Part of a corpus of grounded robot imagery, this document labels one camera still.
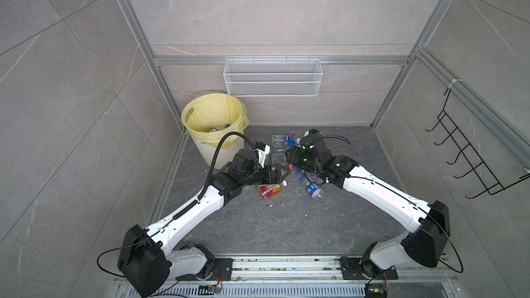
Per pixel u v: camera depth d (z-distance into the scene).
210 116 1.00
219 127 1.04
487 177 0.62
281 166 0.66
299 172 0.71
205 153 1.02
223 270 0.73
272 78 1.01
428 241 0.39
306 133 0.72
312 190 0.89
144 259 0.38
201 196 0.50
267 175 0.65
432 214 0.42
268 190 0.88
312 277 0.73
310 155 0.57
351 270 0.73
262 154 0.69
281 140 1.06
